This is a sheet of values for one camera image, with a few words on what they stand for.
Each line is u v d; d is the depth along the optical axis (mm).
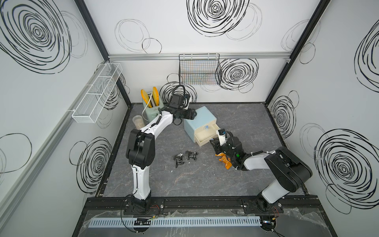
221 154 863
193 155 907
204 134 934
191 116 843
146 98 963
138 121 957
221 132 786
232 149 694
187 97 826
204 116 916
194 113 868
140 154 518
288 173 464
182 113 818
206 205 754
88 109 714
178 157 891
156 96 968
